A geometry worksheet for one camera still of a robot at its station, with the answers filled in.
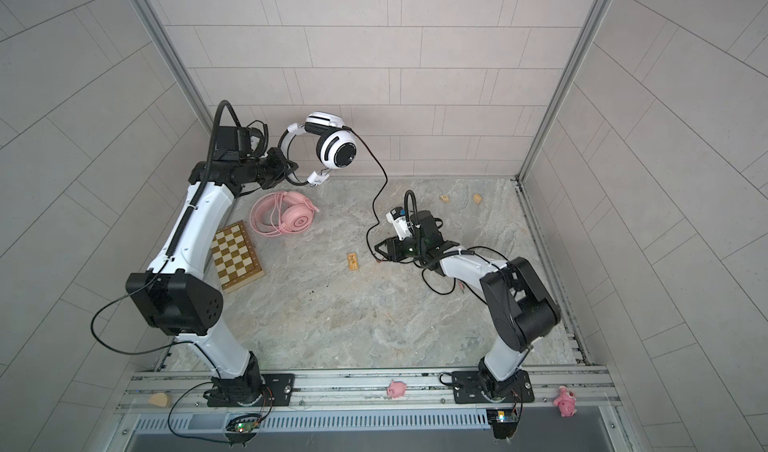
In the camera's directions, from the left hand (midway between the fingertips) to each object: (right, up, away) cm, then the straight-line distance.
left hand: (303, 156), depth 78 cm
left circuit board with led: (-9, -61, -14) cm, 63 cm away
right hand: (+20, -25, +9) cm, 33 cm away
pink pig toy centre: (+25, -56, -8) cm, 62 cm away
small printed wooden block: (+11, -31, +15) cm, 36 cm away
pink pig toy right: (+64, -58, -10) cm, 87 cm away
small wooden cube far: (+54, -11, +30) cm, 63 cm away
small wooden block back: (+42, -11, +33) cm, 55 cm away
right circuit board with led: (+49, -63, -10) cm, 80 cm away
